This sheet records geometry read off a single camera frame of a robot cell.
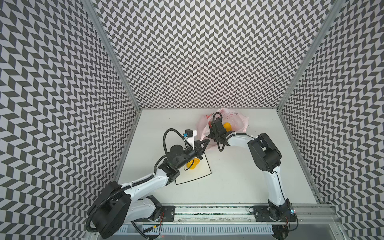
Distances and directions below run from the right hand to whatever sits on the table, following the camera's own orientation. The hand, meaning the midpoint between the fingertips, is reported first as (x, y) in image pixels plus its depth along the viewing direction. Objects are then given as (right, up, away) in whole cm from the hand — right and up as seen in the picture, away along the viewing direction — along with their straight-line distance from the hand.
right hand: (207, 135), depth 103 cm
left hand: (-1, 0, -29) cm, 29 cm away
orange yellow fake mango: (+14, +6, -1) cm, 15 cm away
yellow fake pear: (-8, -14, -17) cm, 23 cm away
